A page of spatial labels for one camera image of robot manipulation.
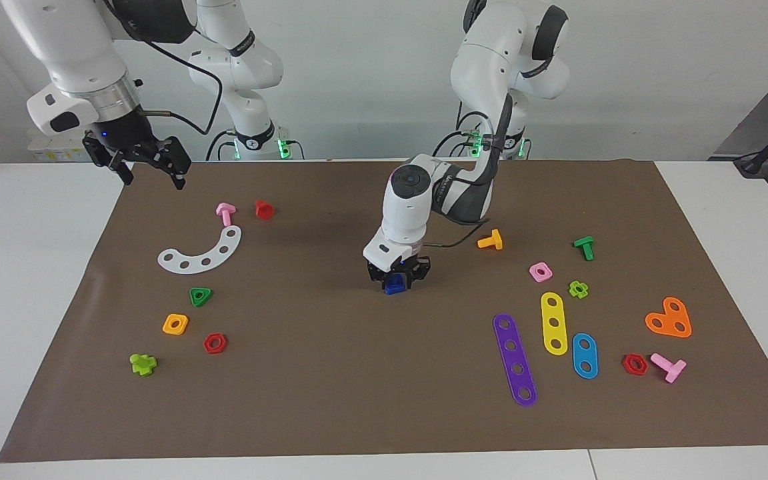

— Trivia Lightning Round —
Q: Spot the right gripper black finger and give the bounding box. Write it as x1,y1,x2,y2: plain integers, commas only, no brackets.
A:
83,132,136,187
155,135,193,191

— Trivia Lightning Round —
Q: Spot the small white box stack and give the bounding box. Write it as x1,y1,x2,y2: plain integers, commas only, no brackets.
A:
27,131,101,163

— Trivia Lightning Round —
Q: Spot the white curved five-hole plate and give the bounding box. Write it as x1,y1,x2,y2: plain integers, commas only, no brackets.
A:
157,225,243,275

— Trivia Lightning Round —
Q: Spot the brown table mat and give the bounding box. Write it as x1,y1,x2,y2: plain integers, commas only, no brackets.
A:
0,159,768,463

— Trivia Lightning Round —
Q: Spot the purple four-hole toy plate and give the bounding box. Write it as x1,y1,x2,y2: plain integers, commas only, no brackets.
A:
493,313,538,407

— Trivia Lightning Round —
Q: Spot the yellow three-hole toy plate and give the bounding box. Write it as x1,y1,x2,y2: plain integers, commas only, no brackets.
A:
540,291,569,357

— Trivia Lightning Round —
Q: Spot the blue two-hole toy plate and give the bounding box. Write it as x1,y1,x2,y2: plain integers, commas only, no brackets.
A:
571,333,599,380

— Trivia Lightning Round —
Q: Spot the orange three-hole angled plate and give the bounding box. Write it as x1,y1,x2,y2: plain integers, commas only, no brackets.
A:
645,297,693,339

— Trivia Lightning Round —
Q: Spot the black base power cable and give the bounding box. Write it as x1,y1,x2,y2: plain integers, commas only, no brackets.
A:
431,110,488,161
205,129,238,162

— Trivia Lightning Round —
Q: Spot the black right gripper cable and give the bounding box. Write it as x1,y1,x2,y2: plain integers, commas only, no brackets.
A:
107,0,225,134

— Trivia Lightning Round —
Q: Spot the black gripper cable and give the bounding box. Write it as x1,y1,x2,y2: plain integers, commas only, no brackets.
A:
107,0,225,134
423,92,514,249

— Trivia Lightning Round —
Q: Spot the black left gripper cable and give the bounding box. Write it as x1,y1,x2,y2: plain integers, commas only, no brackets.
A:
423,92,514,249

